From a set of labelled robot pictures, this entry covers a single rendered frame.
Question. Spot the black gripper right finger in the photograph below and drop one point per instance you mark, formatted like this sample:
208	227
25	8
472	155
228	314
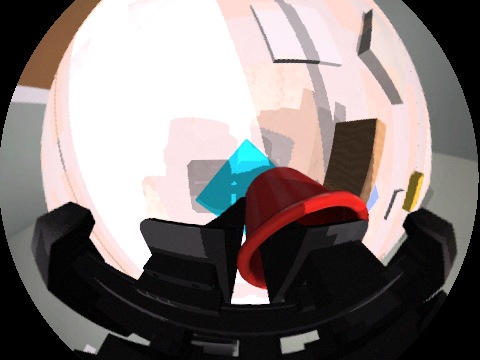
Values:
283	252

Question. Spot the brown wooden block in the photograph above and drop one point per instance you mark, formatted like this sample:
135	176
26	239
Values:
355	158

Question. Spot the dark red cup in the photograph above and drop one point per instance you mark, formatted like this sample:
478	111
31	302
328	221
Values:
277	197

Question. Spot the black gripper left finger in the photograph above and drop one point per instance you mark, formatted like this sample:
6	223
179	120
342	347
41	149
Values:
217	242

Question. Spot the yellow flat block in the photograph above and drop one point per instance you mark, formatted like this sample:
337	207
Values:
414	186

